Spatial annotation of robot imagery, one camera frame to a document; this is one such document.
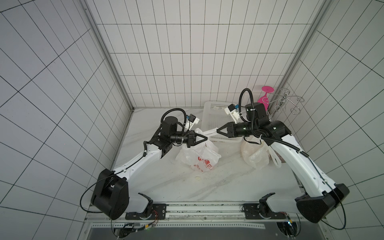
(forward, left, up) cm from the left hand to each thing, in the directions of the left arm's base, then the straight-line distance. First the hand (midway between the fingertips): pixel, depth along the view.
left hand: (203, 140), depth 71 cm
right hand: (+4, -7, +6) cm, 10 cm away
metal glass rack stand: (+27, -47, +3) cm, 54 cm away
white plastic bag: (-7, +1, -3) cm, 8 cm away
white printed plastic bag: (-1, -30, -10) cm, 31 cm away
